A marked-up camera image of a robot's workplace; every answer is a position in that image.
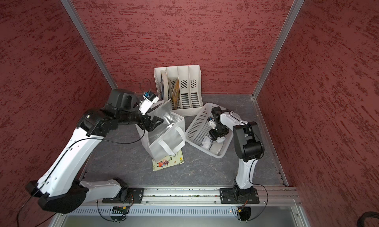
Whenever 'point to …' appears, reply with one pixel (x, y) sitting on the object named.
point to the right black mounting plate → (233, 196)
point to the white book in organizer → (165, 86)
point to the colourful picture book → (170, 161)
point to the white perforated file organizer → (190, 85)
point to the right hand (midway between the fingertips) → (218, 138)
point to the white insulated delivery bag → (168, 137)
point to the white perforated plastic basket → (199, 129)
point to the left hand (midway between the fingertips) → (153, 118)
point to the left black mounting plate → (135, 195)
